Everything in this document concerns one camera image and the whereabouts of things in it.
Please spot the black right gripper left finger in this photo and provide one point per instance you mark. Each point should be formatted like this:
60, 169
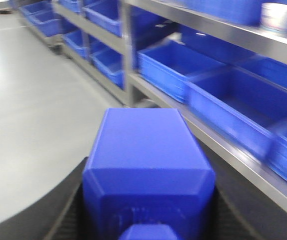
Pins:
33, 220

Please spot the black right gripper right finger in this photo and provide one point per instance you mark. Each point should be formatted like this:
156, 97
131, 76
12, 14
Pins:
246, 217

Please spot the blue plastic box with cap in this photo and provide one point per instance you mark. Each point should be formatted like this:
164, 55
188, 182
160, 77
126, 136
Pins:
146, 150

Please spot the row of blue bins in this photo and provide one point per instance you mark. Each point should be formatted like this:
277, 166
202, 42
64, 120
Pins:
103, 15
208, 82

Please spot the steel rack with roller tracks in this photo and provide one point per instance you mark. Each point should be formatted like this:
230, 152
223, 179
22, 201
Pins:
233, 32

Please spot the white plastic bucket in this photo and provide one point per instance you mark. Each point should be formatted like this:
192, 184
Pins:
278, 17

